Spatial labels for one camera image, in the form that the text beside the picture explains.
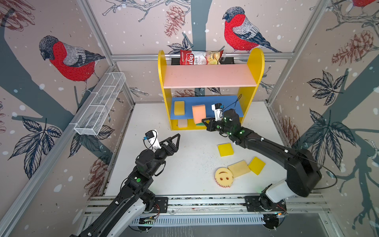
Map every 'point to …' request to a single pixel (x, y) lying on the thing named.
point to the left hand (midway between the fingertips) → (176, 137)
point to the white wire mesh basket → (101, 104)
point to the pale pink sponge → (182, 123)
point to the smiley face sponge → (223, 177)
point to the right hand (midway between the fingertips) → (199, 123)
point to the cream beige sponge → (239, 168)
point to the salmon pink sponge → (199, 113)
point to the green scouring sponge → (200, 124)
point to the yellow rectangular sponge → (179, 107)
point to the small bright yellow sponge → (225, 149)
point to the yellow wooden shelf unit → (190, 91)
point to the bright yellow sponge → (256, 165)
